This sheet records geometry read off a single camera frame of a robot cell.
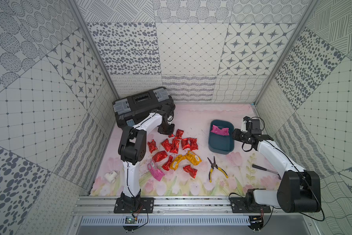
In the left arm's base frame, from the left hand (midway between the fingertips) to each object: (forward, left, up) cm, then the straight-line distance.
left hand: (171, 131), depth 97 cm
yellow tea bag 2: (-18, -16, -4) cm, 25 cm away
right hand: (-6, -41, +5) cm, 42 cm away
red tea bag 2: (-25, -14, -4) cm, 29 cm away
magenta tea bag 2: (+2, -34, -1) cm, 34 cm away
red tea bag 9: (-1, -6, -2) cm, 6 cm away
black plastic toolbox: (+7, +28, +13) cm, 32 cm away
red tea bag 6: (-9, -3, -4) cm, 10 cm away
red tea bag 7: (-7, -15, -3) cm, 17 cm away
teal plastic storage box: (-2, -35, -4) cm, 35 cm away
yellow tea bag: (-22, -4, -1) cm, 22 cm away
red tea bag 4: (-10, +12, -2) cm, 15 cm away
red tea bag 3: (-17, +6, -2) cm, 18 cm away
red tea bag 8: (-7, -10, -4) cm, 13 cm away
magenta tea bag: (-28, +6, -3) cm, 28 cm away
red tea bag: (-22, +1, -4) cm, 23 cm away
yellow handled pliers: (-21, -27, -6) cm, 35 cm away
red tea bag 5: (-9, +2, -2) cm, 10 cm away
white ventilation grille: (-49, -3, -6) cm, 49 cm away
